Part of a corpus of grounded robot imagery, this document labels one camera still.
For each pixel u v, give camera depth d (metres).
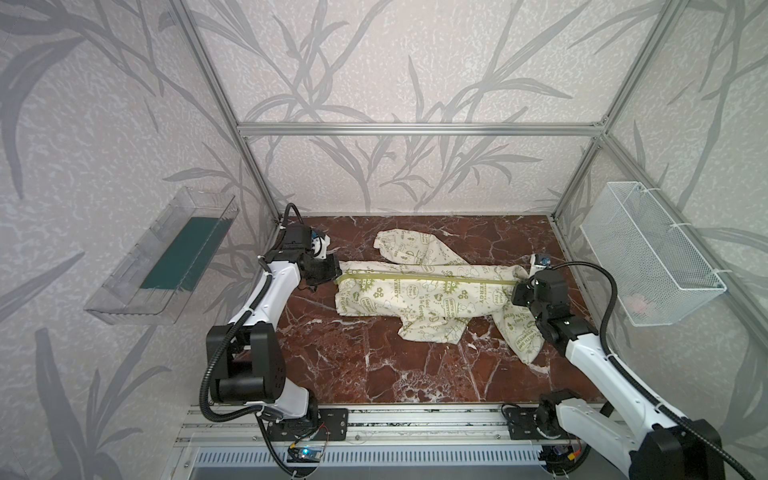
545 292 0.62
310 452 0.71
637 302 0.72
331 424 0.74
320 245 0.76
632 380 0.46
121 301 0.58
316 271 0.73
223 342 0.41
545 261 0.71
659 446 0.38
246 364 0.43
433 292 0.86
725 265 0.61
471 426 0.75
